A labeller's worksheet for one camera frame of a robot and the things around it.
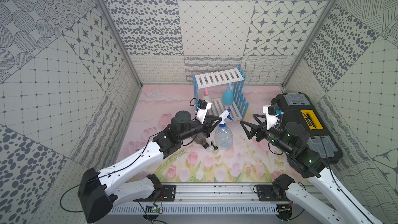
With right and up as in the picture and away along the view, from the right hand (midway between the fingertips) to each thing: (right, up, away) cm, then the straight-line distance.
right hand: (247, 120), depth 67 cm
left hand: (-12, +3, -1) cm, 13 cm away
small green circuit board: (-43, -41, +4) cm, 60 cm away
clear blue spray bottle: (-10, -8, +3) cm, 13 cm away
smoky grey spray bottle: (-20, -14, +21) cm, 32 cm away
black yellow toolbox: (+35, +4, +21) cm, 41 cm away
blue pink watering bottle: (-4, +11, +32) cm, 34 cm away
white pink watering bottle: (-18, +10, +28) cm, 35 cm away
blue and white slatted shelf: (-12, +19, +18) cm, 29 cm away
